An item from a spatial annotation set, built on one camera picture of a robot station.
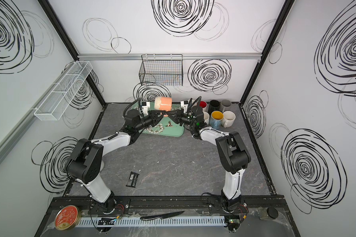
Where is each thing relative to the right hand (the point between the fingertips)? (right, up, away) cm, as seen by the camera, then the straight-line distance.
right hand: (166, 114), depth 82 cm
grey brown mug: (+41, +7, +24) cm, 48 cm away
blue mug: (+31, -3, +15) cm, 35 cm away
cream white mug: (+26, +8, +30) cm, 41 cm away
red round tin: (-45, -48, -14) cm, 67 cm away
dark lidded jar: (+49, -44, -17) cm, 68 cm away
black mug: (+33, +7, +25) cm, 42 cm away
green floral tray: (-2, -9, +23) cm, 25 cm away
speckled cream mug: (+41, -3, +18) cm, 45 cm away
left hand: (0, +1, 0) cm, 1 cm away
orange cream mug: (-2, +6, -1) cm, 6 cm away
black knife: (-1, -49, -11) cm, 51 cm away
